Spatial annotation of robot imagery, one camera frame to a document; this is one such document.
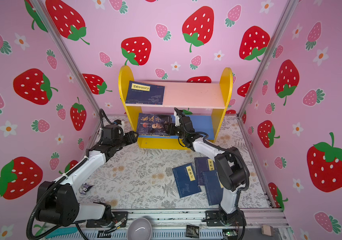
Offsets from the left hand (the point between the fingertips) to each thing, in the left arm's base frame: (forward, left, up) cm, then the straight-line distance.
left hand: (134, 134), depth 86 cm
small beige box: (-44, -69, -17) cm, 84 cm away
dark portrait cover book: (+7, -10, 0) cm, 13 cm away
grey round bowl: (-45, -7, -17) cm, 48 cm away
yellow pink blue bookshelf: (+15, -22, 0) cm, 27 cm away
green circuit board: (-45, -51, -19) cm, 71 cm away
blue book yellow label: (-24, -46, -18) cm, 55 cm away
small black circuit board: (-45, -33, -16) cm, 58 cm away
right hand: (+6, -18, +2) cm, 19 cm away
